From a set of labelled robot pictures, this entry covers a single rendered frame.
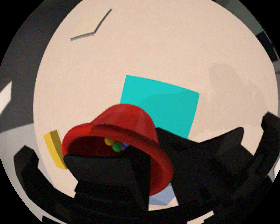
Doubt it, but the red cup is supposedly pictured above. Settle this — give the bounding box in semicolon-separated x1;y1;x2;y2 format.
62;103;175;196

